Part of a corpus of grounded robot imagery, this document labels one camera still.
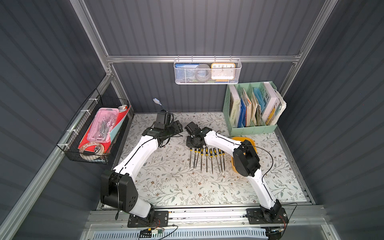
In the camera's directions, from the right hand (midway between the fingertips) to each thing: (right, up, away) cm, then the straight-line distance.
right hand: (192, 142), depth 98 cm
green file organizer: (+38, +22, -2) cm, 44 cm away
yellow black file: (+16, -9, -1) cm, 18 cm away
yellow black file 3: (+10, -8, -1) cm, 13 cm away
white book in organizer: (+52, +25, -1) cm, 58 cm away
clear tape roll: (-41, -2, -37) cm, 55 cm away
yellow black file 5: (+4, -6, +1) cm, 8 cm away
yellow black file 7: (-1, -5, -2) cm, 5 cm away
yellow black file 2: (+13, -9, -1) cm, 16 cm away
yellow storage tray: (+34, +1, +7) cm, 35 cm away
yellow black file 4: (+6, -8, -1) cm, 10 cm away
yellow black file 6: (+2, -6, +1) cm, 7 cm away
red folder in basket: (-39, +1, -30) cm, 49 cm away
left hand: (-9, +10, -14) cm, 19 cm away
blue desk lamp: (-23, +27, -1) cm, 35 cm away
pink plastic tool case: (-43, +11, -25) cm, 52 cm away
